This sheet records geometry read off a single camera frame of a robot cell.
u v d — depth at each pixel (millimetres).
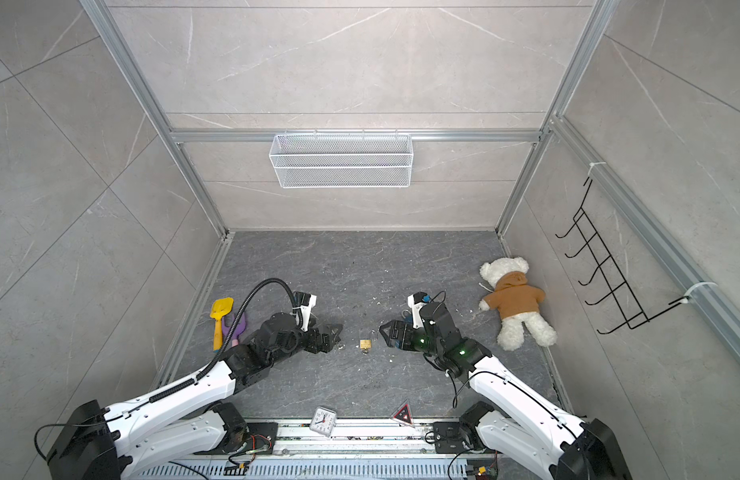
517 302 912
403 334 687
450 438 721
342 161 1007
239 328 922
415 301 737
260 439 731
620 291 633
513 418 485
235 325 572
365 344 901
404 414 765
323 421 747
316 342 689
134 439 435
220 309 951
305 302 699
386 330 741
